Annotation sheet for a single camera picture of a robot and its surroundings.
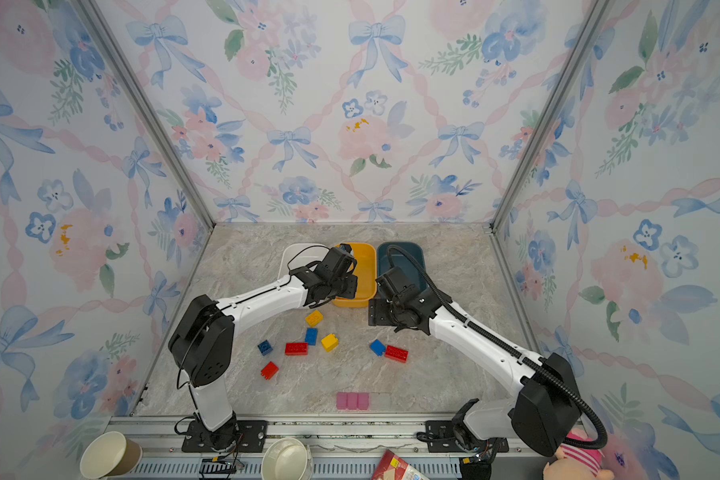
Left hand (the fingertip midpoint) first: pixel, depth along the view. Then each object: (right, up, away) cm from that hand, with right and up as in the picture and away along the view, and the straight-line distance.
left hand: (354, 281), depth 90 cm
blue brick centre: (-13, -17, 0) cm, 21 cm away
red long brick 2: (+12, -21, -2) cm, 25 cm away
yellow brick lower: (-7, -18, -2) cm, 19 cm away
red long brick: (-17, -19, -4) cm, 26 cm away
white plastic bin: (-13, +8, -15) cm, 22 cm away
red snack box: (+9, -40, -23) cm, 47 cm away
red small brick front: (-24, -25, -6) cm, 35 cm away
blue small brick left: (-26, -19, -3) cm, 32 cm away
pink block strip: (0, -31, -11) cm, 33 cm away
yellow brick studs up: (-13, -12, +3) cm, 18 cm away
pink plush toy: (+50, -38, -24) cm, 67 cm away
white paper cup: (-15, -41, -19) cm, 48 cm away
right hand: (+7, -8, -8) cm, 13 cm away
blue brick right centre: (+7, -20, 0) cm, 21 cm away
